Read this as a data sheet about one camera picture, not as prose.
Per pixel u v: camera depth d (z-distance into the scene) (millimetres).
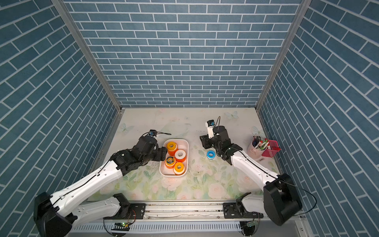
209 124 731
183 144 981
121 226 721
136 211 732
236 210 733
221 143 631
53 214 376
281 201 411
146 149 587
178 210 753
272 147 913
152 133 684
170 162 866
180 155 890
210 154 938
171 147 909
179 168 847
